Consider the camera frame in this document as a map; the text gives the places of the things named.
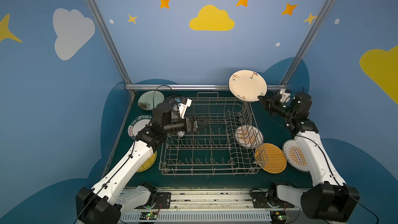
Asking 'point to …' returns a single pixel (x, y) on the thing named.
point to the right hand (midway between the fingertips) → (260, 94)
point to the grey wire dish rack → (228, 140)
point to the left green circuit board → (148, 215)
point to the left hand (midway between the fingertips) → (204, 122)
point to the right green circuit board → (279, 215)
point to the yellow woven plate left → (147, 163)
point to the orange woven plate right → (271, 157)
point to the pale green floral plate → (148, 100)
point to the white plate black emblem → (180, 134)
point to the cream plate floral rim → (247, 85)
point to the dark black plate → (168, 98)
